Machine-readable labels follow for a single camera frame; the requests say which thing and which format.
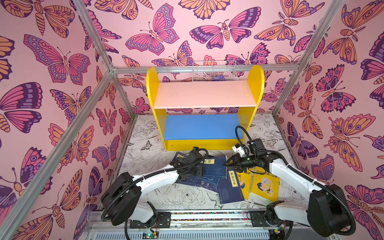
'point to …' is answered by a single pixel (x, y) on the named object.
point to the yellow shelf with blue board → (205, 115)
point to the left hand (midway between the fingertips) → (202, 167)
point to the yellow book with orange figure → (245, 179)
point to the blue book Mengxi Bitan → (230, 189)
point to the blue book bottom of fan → (178, 156)
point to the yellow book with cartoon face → (264, 184)
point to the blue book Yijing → (196, 181)
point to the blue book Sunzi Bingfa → (214, 168)
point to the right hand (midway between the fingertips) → (225, 164)
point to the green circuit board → (149, 235)
